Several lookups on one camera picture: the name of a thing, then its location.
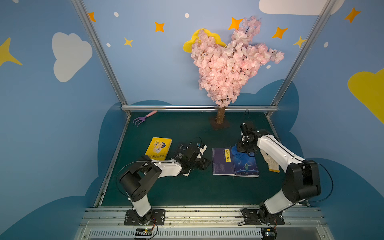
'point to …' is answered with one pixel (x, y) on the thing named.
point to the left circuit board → (143, 232)
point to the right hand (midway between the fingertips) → (243, 147)
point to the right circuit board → (268, 233)
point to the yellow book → (159, 148)
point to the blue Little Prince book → (244, 165)
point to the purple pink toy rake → (142, 119)
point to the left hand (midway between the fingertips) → (208, 159)
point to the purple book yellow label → (223, 163)
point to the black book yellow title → (186, 167)
